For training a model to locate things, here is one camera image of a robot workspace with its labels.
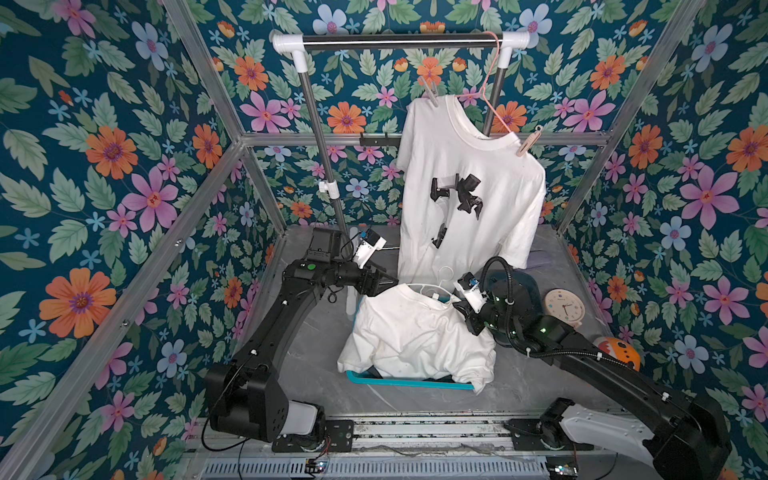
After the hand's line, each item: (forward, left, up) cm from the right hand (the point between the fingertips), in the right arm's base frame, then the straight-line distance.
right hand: (462, 296), depth 78 cm
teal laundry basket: (-16, +24, -16) cm, 33 cm away
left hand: (+2, +19, +7) cm, 20 cm away
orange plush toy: (-9, -42, -11) cm, 44 cm away
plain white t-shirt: (-10, +15, -2) cm, 19 cm away
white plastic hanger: (+15, +4, -11) cm, 19 cm away
